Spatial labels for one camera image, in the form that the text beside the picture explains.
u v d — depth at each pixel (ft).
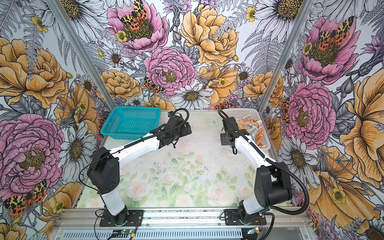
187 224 2.40
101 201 1.85
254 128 3.12
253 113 3.58
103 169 1.53
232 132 2.11
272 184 1.44
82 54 2.87
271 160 1.52
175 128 2.12
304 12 2.40
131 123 3.79
